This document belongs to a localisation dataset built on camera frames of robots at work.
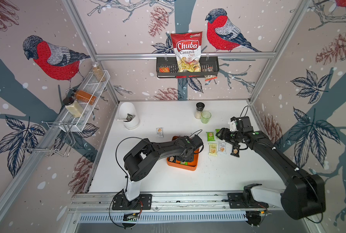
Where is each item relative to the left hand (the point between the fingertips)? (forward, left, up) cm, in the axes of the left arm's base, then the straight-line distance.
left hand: (189, 156), depth 88 cm
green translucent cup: (+30, -14, +2) cm, 33 cm away
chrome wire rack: (-6, +58, +35) cm, 68 cm away
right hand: (+9, -17, +12) cm, 23 cm away
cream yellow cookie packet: (+5, -15, -1) cm, 16 cm away
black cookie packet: (+3, -29, 0) cm, 29 cm away
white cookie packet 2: (+6, -22, 0) cm, 22 cm away
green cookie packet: (+14, -15, 0) cm, 21 cm away
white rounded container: (+30, +44, +6) cm, 54 cm away
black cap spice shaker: (+32, -8, +10) cm, 35 cm away
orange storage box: (-5, +3, 0) cm, 6 cm away
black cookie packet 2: (-2, +11, +2) cm, 11 cm away
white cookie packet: (+18, +20, -1) cm, 27 cm away
